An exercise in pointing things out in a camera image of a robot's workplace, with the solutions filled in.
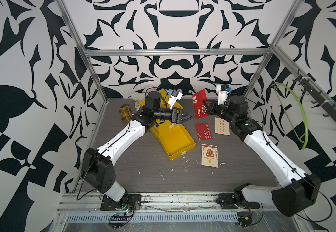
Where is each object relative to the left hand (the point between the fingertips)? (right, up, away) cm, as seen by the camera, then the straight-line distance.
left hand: (189, 112), depth 69 cm
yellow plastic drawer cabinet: (-14, -5, 0) cm, 15 cm away
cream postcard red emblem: (+15, -26, +21) cm, 37 cm away
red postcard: (+15, -13, +33) cm, 38 cm away
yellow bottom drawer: (-6, -17, +30) cm, 35 cm away
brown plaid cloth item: (-42, +1, +42) cm, 59 cm away
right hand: (+7, +7, +4) cm, 11 cm away
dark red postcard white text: (+6, +3, +6) cm, 9 cm away
